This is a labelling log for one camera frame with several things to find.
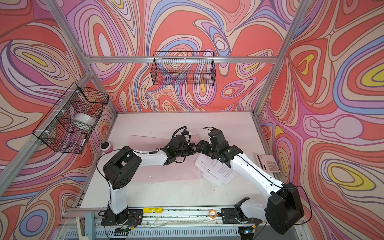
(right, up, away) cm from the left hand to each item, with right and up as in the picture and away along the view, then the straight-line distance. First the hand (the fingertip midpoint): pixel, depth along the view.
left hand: (202, 147), depth 89 cm
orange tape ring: (+3, -33, -16) cm, 36 cm away
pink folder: (-12, -14, -3) cm, 18 cm away
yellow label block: (-29, -30, -15) cm, 44 cm away
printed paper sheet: (+7, -13, +1) cm, 15 cm away
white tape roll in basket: (-60, +15, -18) cm, 64 cm away
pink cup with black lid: (-61, 0, +4) cm, 61 cm away
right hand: (-1, -1, -8) cm, 8 cm away
